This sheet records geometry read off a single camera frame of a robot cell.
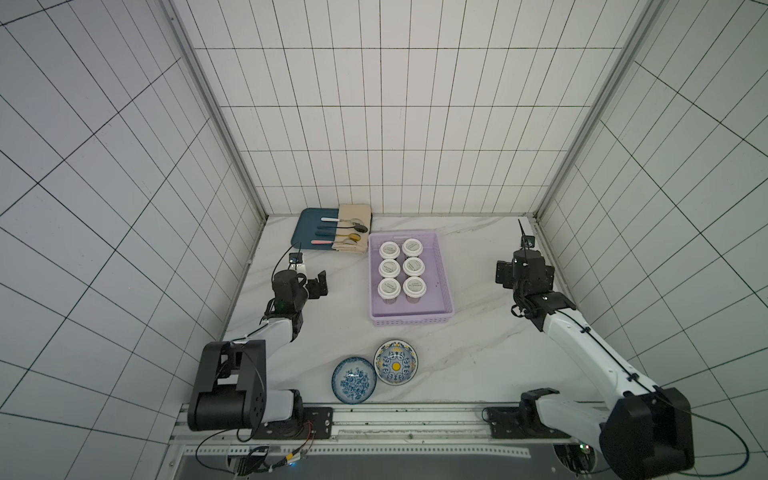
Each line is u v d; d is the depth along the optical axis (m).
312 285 0.81
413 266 0.96
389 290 0.90
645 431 0.39
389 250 1.00
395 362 0.82
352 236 1.13
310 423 0.72
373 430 0.73
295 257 0.77
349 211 1.19
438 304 0.95
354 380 0.79
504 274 0.76
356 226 1.16
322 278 0.84
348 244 1.10
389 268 0.95
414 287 0.91
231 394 0.42
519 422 0.71
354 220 1.17
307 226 1.19
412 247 1.01
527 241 0.70
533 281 0.62
